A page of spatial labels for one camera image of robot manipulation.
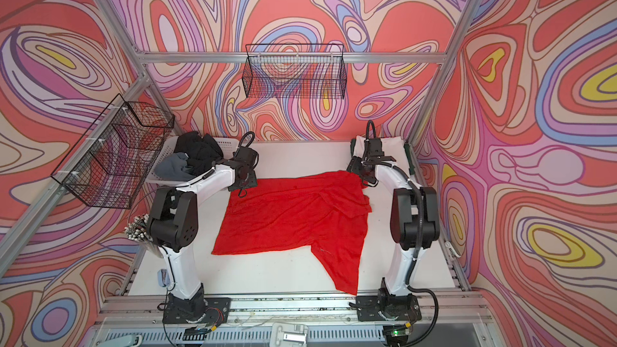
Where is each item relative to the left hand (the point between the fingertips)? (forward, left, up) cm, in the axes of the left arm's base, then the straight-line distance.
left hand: (249, 180), depth 99 cm
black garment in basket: (+13, +22, +3) cm, 26 cm away
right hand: (+2, -46, +2) cm, 46 cm away
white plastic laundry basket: (+17, +12, +2) cm, 21 cm away
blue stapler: (-37, +23, -4) cm, 44 cm away
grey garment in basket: (+3, +32, +4) cm, 33 cm away
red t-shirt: (-12, -31, -5) cm, 33 cm away
